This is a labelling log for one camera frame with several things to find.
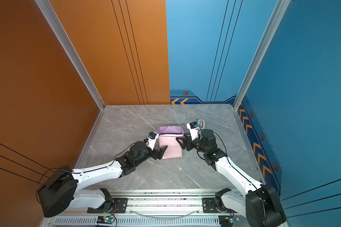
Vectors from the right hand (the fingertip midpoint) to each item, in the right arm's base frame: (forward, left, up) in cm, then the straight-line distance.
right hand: (180, 137), depth 79 cm
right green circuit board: (-37, -23, -20) cm, 47 cm away
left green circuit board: (-36, +39, -20) cm, 57 cm away
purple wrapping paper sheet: (0, +7, +1) cm, 7 cm away
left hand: (-1, +10, -4) cm, 11 cm away
